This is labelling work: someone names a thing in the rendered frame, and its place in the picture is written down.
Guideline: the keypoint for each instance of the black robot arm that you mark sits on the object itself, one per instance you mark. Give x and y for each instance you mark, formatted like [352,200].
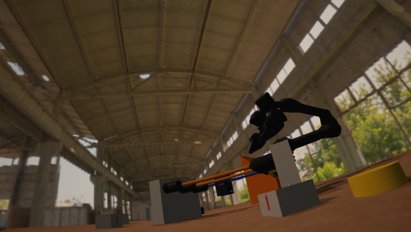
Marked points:
[329,129]

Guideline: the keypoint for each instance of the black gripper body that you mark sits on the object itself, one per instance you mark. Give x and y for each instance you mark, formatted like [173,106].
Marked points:
[274,120]

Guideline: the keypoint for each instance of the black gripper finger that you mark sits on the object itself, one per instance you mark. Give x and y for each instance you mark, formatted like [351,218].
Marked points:
[255,145]
[270,130]

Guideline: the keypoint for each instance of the yellow short cylinder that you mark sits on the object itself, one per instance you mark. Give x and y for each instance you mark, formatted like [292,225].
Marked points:
[378,180]

